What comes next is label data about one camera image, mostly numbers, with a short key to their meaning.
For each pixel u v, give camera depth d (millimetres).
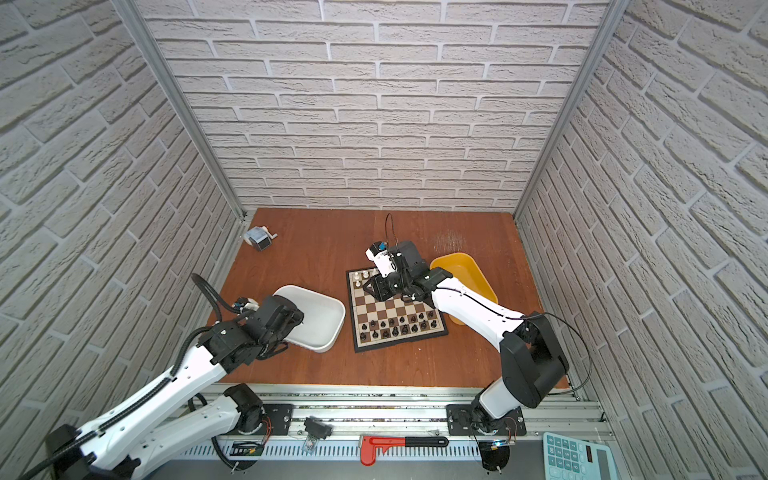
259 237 1057
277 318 580
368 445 696
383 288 721
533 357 429
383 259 739
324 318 887
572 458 682
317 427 710
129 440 415
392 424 741
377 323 894
